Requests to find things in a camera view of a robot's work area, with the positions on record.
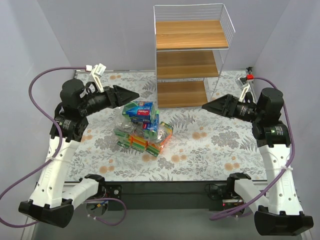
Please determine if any blue green sponge pack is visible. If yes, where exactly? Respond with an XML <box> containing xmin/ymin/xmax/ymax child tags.
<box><xmin>122</xmin><ymin>101</ymin><xmax>156</xmax><ymax>123</ymax></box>
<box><xmin>142</xmin><ymin>110</ymin><xmax>160</xmax><ymax>140</ymax></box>

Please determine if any silver steel wool pack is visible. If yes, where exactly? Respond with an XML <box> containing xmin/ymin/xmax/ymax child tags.
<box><xmin>113</xmin><ymin>113</ymin><xmax>142</xmax><ymax>135</ymax></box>
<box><xmin>152</xmin><ymin>123</ymin><xmax>173</xmax><ymax>148</ymax></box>

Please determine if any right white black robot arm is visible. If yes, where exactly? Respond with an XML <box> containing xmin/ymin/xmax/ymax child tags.
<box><xmin>202</xmin><ymin>87</ymin><xmax>314</xmax><ymax>236</ymax></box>

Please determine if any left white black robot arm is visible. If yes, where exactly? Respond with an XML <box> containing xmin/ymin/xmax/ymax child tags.
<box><xmin>18</xmin><ymin>79</ymin><xmax>140</xmax><ymax>228</ymax></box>

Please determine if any orange yellow sponge box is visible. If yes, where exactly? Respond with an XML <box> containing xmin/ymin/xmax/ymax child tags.
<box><xmin>130</xmin><ymin>134</ymin><xmax>148</xmax><ymax>153</ymax></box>
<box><xmin>145</xmin><ymin>140</ymin><xmax>168</xmax><ymax>157</ymax></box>

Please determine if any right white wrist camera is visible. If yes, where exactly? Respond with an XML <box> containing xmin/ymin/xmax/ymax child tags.
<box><xmin>235</xmin><ymin>74</ymin><xmax>254</xmax><ymax>102</ymax></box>

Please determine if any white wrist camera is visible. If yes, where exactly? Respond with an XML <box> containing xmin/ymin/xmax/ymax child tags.
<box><xmin>235</xmin><ymin>74</ymin><xmax>254</xmax><ymax>102</ymax></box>
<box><xmin>85</xmin><ymin>63</ymin><xmax>107</xmax><ymax>93</ymax></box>

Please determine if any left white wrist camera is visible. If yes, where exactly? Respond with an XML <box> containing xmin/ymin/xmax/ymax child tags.
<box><xmin>85</xmin><ymin>63</ymin><xmax>107</xmax><ymax>93</ymax></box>

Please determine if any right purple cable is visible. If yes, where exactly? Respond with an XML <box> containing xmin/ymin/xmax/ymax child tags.
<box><xmin>209</xmin><ymin>76</ymin><xmax>297</xmax><ymax>221</ymax></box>

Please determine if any white wire wooden shelf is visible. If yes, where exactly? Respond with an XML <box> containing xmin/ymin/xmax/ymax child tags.
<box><xmin>153</xmin><ymin>3</ymin><xmax>236</xmax><ymax>109</ymax></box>

